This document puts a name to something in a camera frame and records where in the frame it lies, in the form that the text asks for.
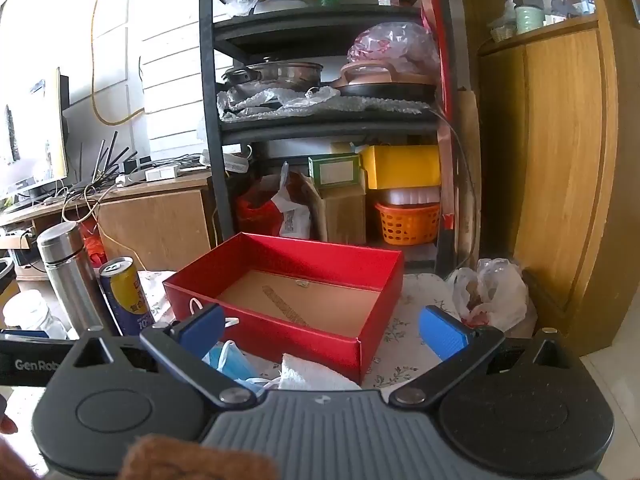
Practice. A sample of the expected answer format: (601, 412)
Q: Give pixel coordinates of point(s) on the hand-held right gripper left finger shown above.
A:
(202, 327)

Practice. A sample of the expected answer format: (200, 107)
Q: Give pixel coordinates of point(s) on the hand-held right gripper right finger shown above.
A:
(442, 332)

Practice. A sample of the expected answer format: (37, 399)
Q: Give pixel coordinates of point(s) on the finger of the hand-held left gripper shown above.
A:
(22, 333)

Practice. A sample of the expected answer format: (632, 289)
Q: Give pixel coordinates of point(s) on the blue face mask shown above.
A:
(232, 360)

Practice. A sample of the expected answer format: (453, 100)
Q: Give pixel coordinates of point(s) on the red cardboard box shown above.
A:
(280, 280)

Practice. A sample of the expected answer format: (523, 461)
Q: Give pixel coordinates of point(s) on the white towel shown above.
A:
(312, 372)

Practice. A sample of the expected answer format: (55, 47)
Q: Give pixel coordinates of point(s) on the glass jar with white lid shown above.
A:
(30, 312)

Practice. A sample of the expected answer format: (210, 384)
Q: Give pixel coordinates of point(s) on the steel thermos flask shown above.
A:
(70, 275)

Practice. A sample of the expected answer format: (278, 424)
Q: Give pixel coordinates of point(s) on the yellow and blue can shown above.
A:
(125, 297)

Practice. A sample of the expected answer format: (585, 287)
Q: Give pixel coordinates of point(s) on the small red bag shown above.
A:
(94, 249)

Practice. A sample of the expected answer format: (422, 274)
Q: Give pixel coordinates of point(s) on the orange plastic basket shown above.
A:
(407, 225)

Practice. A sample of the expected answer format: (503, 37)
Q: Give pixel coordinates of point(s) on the wooden TV cabinet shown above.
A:
(150, 215)

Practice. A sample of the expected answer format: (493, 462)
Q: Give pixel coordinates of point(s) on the red plastic bag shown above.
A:
(252, 210)

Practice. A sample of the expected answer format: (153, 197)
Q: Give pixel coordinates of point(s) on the brown fuzzy cloth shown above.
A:
(200, 460)

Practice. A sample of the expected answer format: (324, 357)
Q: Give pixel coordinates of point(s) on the stack of clear plastic containers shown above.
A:
(405, 196)

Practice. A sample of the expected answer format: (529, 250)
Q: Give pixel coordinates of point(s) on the white printed bag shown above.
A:
(295, 220)

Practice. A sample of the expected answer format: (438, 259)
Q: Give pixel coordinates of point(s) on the brown cardboard box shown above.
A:
(345, 215)

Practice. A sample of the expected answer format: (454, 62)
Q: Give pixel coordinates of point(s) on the white power strip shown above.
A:
(227, 162)
(162, 172)

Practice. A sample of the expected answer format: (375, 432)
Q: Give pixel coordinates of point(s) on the yellow box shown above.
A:
(400, 166)

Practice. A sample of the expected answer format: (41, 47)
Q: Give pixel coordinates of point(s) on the black router with antennas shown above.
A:
(107, 160)

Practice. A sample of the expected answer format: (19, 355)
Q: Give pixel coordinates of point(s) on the green box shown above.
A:
(334, 170)

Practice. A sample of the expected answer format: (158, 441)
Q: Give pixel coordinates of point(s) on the flat screen monitor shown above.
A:
(35, 135)

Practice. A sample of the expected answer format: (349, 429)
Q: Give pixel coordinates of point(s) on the black shelf rack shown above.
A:
(210, 110)

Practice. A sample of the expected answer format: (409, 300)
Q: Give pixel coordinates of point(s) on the bubble wrap sheet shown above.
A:
(300, 105)

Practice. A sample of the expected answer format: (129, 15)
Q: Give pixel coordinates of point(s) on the pan with pink lid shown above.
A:
(380, 80)

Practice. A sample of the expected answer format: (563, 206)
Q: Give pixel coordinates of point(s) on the steel pot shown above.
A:
(280, 74)

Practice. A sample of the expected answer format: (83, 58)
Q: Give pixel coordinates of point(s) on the red long board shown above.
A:
(437, 60)

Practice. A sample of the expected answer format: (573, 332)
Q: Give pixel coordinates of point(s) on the pink clear plastic bag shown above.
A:
(395, 45)

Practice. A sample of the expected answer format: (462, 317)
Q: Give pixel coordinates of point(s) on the pale green cup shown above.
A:
(529, 19)

